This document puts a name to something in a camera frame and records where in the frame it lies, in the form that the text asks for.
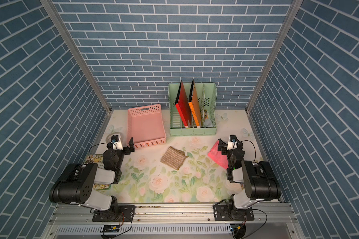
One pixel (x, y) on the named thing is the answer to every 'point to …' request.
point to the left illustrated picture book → (97, 159)
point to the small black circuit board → (110, 228)
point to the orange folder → (193, 105)
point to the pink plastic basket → (145, 125)
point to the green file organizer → (207, 99)
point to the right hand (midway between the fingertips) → (230, 139)
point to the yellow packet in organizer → (206, 115)
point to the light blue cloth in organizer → (208, 123)
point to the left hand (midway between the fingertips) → (128, 137)
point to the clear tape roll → (110, 134)
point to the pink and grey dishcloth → (217, 156)
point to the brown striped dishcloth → (173, 158)
